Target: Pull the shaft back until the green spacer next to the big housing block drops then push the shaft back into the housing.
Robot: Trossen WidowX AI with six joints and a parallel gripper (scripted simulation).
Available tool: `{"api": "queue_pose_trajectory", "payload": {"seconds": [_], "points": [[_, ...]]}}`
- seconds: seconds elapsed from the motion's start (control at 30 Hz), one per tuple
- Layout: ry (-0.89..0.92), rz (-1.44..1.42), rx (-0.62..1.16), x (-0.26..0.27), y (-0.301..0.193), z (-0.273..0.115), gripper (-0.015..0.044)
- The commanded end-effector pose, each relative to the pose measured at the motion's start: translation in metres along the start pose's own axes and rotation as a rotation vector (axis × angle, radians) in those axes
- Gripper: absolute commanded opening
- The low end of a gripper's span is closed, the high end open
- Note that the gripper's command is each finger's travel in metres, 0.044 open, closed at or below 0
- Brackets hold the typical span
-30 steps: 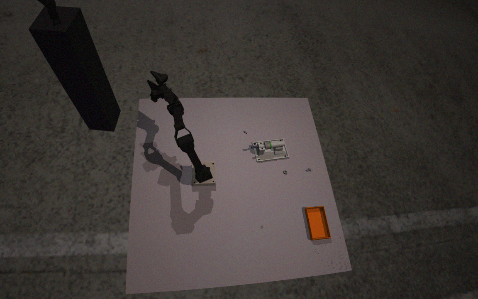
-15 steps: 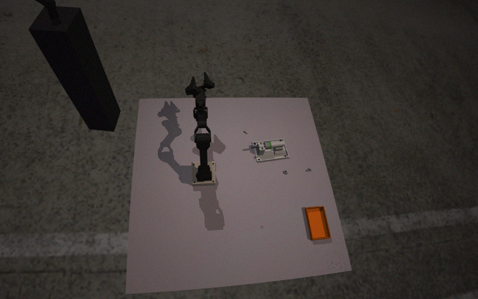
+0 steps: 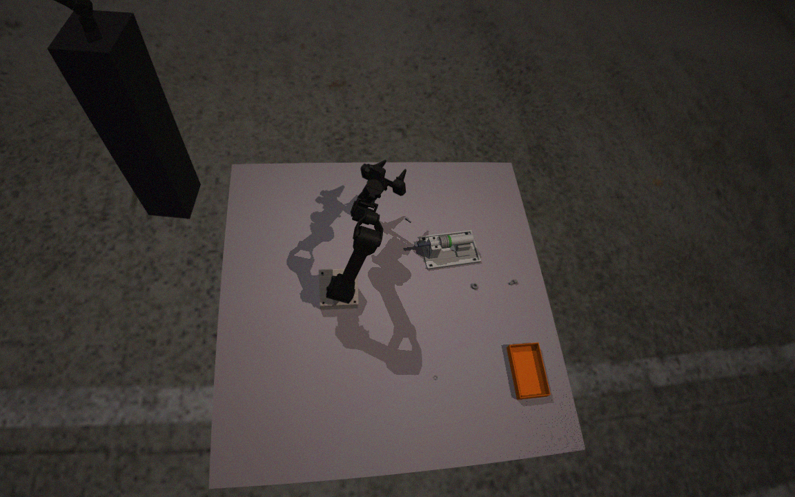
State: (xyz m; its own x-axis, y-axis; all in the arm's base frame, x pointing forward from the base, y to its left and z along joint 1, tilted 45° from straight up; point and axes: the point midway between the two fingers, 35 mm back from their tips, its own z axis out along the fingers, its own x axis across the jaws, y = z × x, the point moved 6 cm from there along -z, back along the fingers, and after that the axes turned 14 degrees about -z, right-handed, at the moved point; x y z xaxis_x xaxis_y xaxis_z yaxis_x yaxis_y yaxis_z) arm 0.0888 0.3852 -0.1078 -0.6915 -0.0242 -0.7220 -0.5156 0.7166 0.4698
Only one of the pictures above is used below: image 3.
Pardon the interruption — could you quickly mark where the orange rectangular tray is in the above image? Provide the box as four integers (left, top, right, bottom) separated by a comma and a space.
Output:
507, 342, 551, 400

